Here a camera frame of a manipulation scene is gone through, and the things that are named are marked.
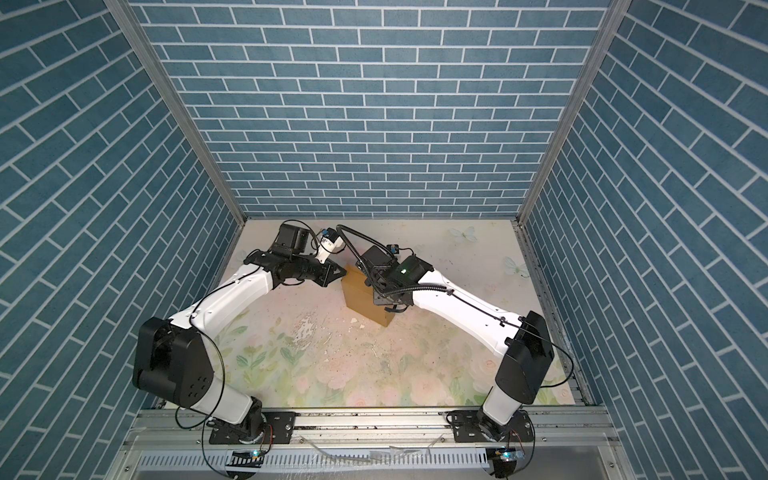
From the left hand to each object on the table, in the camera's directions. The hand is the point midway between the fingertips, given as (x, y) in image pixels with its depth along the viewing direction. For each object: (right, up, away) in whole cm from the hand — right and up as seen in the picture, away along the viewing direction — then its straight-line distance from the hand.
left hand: (345, 271), depth 84 cm
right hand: (+11, -5, -5) cm, 13 cm away
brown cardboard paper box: (+5, -7, -3) cm, 9 cm away
